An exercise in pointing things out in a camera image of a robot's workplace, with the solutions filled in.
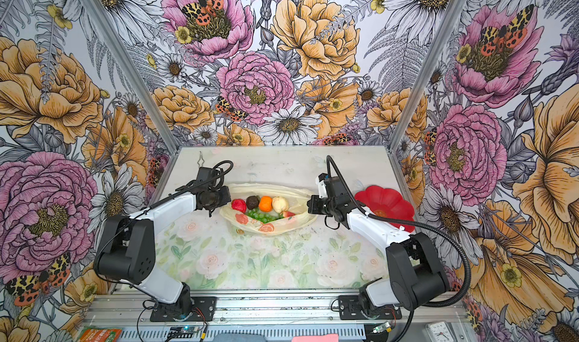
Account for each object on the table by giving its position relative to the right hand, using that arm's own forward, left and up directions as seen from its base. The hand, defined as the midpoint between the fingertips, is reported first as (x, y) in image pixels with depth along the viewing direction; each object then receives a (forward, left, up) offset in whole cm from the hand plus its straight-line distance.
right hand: (308, 209), depth 87 cm
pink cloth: (-39, -3, -11) cm, 40 cm away
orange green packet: (-37, +62, -7) cm, 73 cm away
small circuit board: (-36, +41, -9) cm, 55 cm away
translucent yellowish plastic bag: (+4, +3, 0) cm, 5 cm away
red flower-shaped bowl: (+8, -32, -9) cm, 34 cm away
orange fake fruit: (+6, +17, -4) cm, 18 cm away
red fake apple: (+6, +28, -4) cm, 29 cm away
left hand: (+6, +33, -3) cm, 33 cm away
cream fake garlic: (+5, +11, -4) cm, 13 cm away
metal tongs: (+38, +53, -9) cm, 66 cm away
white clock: (-38, -38, -8) cm, 54 cm away
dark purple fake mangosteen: (+8, +23, -5) cm, 25 cm away
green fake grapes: (0, +17, -5) cm, 18 cm away
